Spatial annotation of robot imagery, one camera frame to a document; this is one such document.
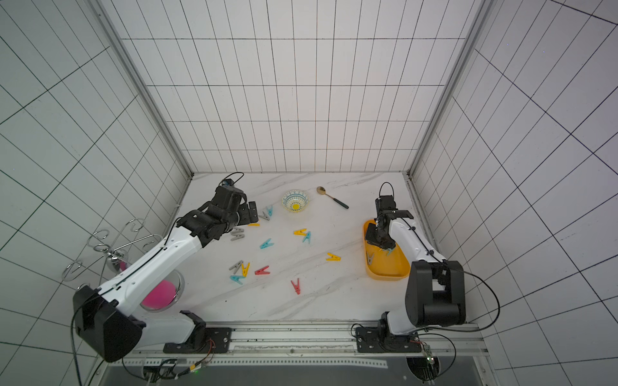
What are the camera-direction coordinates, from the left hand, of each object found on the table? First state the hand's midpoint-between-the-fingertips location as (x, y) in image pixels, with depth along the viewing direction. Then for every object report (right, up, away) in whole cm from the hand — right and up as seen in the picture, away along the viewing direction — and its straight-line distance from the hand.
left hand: (241, 215), depth 81 cm
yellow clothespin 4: (-1, -21, +7) cm, 22 cm away
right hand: (+45, -10, +9) cm, 47 cm away
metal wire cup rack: (-27, -8, -19) cm, 34 cm away
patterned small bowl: (+17, +4, +26) cm, 32 cm away
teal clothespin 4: (-3, -24, +5) cm, 24 cm away
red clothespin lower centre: (+6, -22, +7) cm, 24 cm away
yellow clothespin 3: (+33, -17, +10) cm, 38 cm away
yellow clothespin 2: (+20, -9, +17) cm, 28 cm away
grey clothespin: (-4, -20, +7) cm, 22 cm away
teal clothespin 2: (+6, -13, +14) cm, 20 cm away
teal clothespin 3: (+51, -12, -2) cm, 52 cm away
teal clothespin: (+23, -11, +17) cm, 30 cm away
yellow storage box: (+54, -20, +9) cm, 58 cm away
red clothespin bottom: (+19, -26, +3) cm, 32 cm away
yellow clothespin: (+6, -2, -8) cm, 11 cm away
